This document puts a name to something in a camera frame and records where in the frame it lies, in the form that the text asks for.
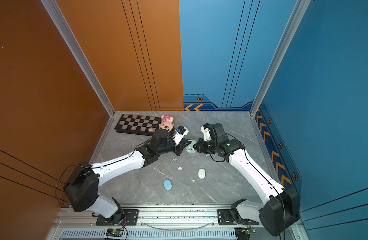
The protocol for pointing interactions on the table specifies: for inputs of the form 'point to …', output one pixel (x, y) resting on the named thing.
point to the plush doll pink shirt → (167, 122)
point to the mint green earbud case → (190, 149)
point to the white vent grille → (152, 233)
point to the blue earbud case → (167, 185)
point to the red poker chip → (150, 130)
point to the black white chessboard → (137, 124)
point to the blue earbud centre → (175, 159)
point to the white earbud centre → (180, 168)
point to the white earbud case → (201, 173)
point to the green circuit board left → (116, 232)
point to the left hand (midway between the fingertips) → (190, 140)
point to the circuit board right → (249, 231)
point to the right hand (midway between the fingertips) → (193, 146)
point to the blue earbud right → (207, 155)
